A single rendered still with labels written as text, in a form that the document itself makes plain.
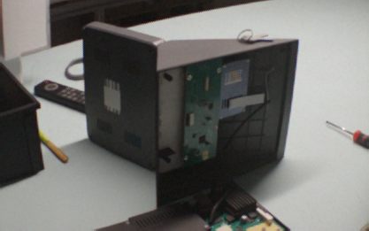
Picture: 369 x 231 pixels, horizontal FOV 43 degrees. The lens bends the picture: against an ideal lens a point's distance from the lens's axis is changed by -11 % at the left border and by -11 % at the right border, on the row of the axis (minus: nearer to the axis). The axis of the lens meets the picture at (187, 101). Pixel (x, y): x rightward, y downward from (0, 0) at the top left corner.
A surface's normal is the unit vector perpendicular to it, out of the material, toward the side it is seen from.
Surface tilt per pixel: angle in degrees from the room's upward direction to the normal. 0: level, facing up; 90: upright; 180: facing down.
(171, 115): 90
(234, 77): 90
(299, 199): 0
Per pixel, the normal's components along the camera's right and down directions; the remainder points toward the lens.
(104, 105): -0.58, 0.35
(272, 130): 0.18, 0.45
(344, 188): 0.04, -0.89
